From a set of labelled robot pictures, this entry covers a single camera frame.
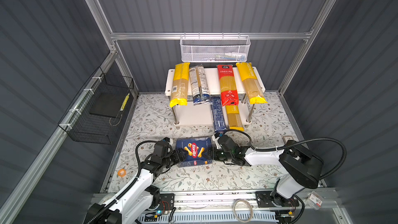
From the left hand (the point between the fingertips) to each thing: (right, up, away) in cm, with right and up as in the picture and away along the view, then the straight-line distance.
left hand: (185, 156), depth 83 cm
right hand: (+11, 0, +1) cm, 11 cm away
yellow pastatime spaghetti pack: (+29, +18, +11) cm, 36 cm away
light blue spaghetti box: (+19, +18, +8) cm, 28 cm away
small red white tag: (+62, -17, -11) cm, 66 cm away
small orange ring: (-34, -9, -1) cm, 35 cm away
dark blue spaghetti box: (+5, +5, +3) cm, 8 cm away
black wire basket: (-43, +21, -12) cm, 50 cm away
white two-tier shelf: (+5, +21, +15) cm, 27 cm away
